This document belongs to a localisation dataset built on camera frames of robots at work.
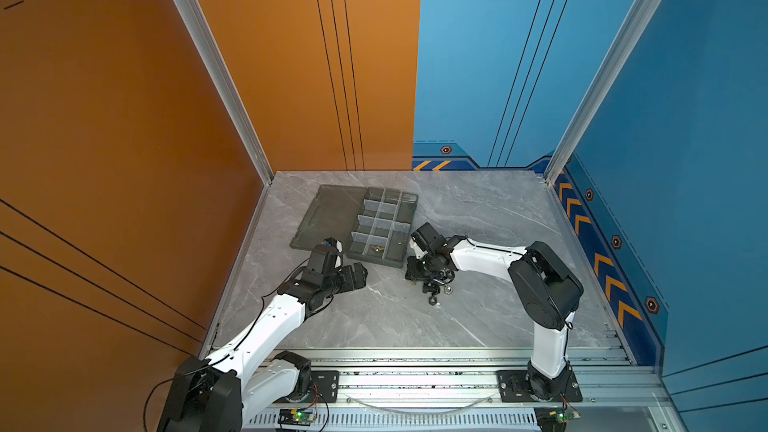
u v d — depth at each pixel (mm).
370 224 1003
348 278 751
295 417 707
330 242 773
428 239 756
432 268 807
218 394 394
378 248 973
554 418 705
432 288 892
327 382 745
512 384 725
